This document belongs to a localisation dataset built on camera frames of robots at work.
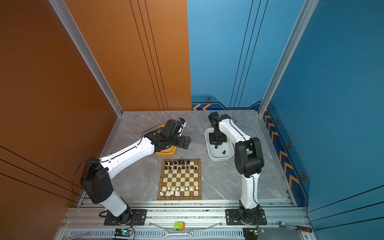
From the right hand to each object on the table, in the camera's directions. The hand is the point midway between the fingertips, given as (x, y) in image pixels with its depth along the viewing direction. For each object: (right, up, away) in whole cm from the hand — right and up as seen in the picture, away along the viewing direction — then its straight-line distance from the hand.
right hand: (214, 144), depth 94 cm
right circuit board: (+15, -40, -23) cm, 49 cm away
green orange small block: (-19, -35, -24) cm, 47 cm away
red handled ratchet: (+29, -35, -24) cm, 51 cm away
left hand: (-18, +5, -9) cm, 21 cm away
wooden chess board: (-21, -19, -9) cm, 29 cm away
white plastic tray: (+7, -5, +2) cm, 8 cm away
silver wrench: (-26, -39, -24) cm, 53 cm away
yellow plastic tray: (-28, -4, -5) cm, 28 cm away
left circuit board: (-45, -39, -23) cm, 64 cm away
